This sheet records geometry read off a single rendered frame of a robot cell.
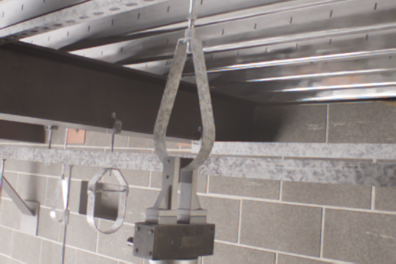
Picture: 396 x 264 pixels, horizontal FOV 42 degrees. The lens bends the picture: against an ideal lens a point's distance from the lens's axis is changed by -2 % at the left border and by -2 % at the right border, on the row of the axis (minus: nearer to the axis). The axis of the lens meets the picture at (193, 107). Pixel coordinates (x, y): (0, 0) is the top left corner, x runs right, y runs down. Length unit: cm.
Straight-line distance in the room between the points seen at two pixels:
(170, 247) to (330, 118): 141
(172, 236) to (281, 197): 144
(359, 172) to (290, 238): 124
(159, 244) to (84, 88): 100
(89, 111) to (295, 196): 92
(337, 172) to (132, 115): 98
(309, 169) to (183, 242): 32
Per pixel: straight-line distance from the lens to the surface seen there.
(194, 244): 82
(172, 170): 79
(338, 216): 206
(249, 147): 178
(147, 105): 185
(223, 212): 238
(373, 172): 95
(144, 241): 78
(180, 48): 85
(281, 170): 104
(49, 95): 162
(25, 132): 366
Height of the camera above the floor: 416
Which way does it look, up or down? 7 degrees up
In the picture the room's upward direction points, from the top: 4 degrees clockwise
